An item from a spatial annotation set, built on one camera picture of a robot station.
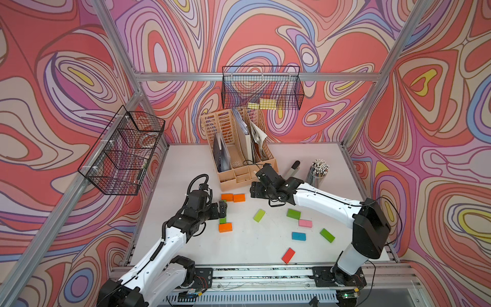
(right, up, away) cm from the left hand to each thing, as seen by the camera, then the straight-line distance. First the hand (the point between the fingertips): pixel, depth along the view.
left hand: (220, 206), depth 83 cm
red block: (+29, -20, -4) cm, 36 cm away
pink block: (+39, -9, +4) cm, 40 cm away
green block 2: (+34, -5, +6) cm, 35 cm away
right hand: (+17, +5, +2) cm, 18 cm away
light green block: (+18, -6, +8) cm, 20 cm away
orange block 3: (+2, -11, +6) cm, 13 cm away
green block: (+1, -8, +4) cm, 9 cm away
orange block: (+3, +2, +11) cm, 11 cm away
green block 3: (+48, -13, +1) cm, 50 cm away
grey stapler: (+38, +15, +20) cm, 45 cm away
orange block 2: (+8, +1, +11) cm, 14 cm away
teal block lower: (+36, -14, +1) cm, 38 cm away
